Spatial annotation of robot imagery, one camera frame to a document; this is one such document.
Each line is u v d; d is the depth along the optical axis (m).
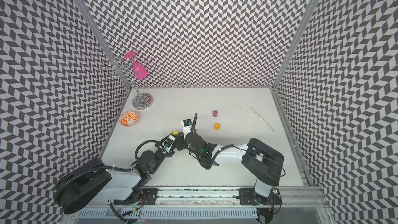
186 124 0.71
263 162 0.45
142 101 1.09
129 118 0.99
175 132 0.78
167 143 0.67
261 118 1.02
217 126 0.96
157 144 0.74
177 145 0.69
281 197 0.73
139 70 1.08
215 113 1.02
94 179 0.48
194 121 0.60
